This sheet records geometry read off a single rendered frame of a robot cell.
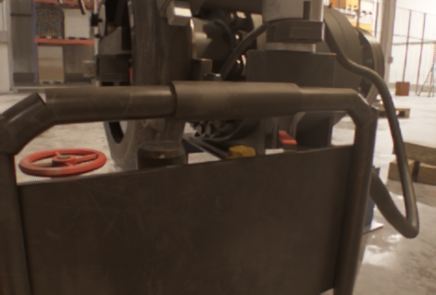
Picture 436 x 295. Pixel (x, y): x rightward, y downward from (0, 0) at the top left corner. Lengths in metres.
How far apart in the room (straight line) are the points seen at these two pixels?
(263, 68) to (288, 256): 0.26
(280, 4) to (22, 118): 0.36
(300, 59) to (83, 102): 0.34
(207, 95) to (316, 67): 0.28
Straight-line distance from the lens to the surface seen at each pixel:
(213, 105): 0.24
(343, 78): 1.25
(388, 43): 13.05
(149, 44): 0.76
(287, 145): 0.47
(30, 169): 0.28
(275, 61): 0.48
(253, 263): 0.36
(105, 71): 0.92
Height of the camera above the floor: 0.58
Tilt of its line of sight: 11 degrees down
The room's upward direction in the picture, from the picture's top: 2 degrees clockwise
